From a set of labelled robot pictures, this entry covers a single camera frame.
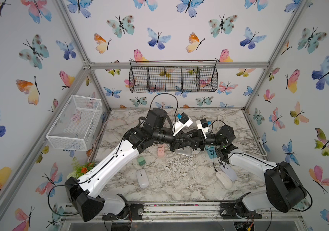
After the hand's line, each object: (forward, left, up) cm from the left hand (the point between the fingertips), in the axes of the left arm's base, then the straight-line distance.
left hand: (193, 142), depth 60 cm
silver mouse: (+17, -2, -38) cm, 42 cm away
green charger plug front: (+8, +27, -33) cm, 44 cm away
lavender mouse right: (0, -26, -34) cm, 42 cm away
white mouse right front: (-5, -21, -33) cm, 39 cm away
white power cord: (+38, -32, -34) cm, 61 cm away
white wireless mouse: (-3, +26, -33) cm, 42 cm away
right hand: (+5, +3, -6) cm, 8 cm away
